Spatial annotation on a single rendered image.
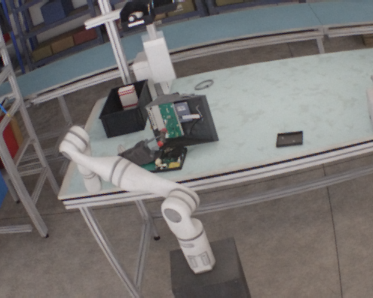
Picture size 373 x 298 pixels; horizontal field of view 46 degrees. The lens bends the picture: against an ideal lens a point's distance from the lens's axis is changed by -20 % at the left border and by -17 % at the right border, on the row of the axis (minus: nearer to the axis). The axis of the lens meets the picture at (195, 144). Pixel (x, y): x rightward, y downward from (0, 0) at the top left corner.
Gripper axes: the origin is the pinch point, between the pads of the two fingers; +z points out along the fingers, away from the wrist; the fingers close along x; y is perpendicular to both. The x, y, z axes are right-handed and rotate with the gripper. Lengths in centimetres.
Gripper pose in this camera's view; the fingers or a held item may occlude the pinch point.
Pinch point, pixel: (163, 138)
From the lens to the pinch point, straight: 187.8
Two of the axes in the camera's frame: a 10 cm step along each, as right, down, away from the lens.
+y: -1.1, 5.4, -8.3
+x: -5.5, -7.3, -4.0
